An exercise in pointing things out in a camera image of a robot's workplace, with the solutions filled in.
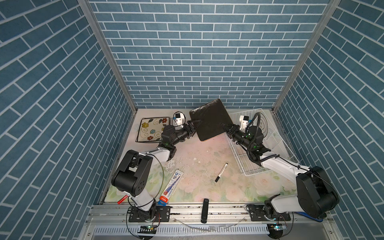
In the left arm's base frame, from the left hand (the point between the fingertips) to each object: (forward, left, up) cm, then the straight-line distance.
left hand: (201, 124), depth 80 cm
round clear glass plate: (+11, -43, -13) cm, 46 cm away
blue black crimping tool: (-42, -57, -23) cm, 74 cm away
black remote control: (-37, -2, -23) cm, 44 cm away
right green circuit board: (-45, -36, -25) cm, 63 cm away
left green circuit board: (-43, +27, -28) cm, 58 cm away
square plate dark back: (+6, -7, +1) cm, 9 cm away
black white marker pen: (-19, -10, -24) cm, 33 cm away
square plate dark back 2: (+14, +35, -22) cm, 44 cm away
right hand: (0, -10, +2) cm, 10 cm away
